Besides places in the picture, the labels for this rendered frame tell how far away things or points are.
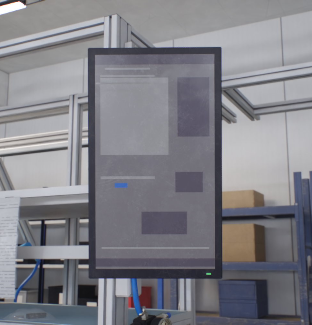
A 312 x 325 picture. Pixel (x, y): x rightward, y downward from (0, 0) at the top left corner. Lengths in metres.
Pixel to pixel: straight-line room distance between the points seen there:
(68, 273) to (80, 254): 0.62
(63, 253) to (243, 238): 2.85
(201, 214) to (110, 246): 0.21
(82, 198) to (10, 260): 0.28
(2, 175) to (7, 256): 1.13
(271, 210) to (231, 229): 0.38
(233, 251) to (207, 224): 3.20
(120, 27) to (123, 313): 0.84
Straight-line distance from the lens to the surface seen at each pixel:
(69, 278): 2.14
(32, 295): 5.38
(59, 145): 2.86
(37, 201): 1.66
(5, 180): 2.67
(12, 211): 1.58
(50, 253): 1.61
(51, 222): 5.08
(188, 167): 1.10
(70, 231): 2.14
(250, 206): 4.30
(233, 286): 4.33
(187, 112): 1.10
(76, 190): 1.46
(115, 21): 1.54
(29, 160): 6.14
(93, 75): 1.12
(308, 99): 2.37
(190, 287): 1.88
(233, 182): 4.85
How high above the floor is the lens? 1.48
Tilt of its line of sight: 11 degrees up
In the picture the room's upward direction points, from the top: straight up
